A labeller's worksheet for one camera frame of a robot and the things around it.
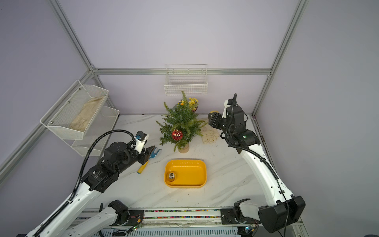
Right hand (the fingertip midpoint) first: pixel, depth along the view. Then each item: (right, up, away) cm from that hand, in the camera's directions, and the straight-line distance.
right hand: (213, 118), depth 74 cm
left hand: (-32, -14, -3) cm, 35 cm away
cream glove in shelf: (-69, -2, +1) cm, 69 cm away
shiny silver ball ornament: (-23, -33, +10) cm, 42 cm away
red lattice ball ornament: (-18, -8, -5) cm, 20 cm away
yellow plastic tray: (-14, -33, +16) cm, 39 cm away
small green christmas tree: (-15, -3, -2) cm, 16 cm away
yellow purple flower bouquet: (-11, +11, +19) cm, 25 cm away
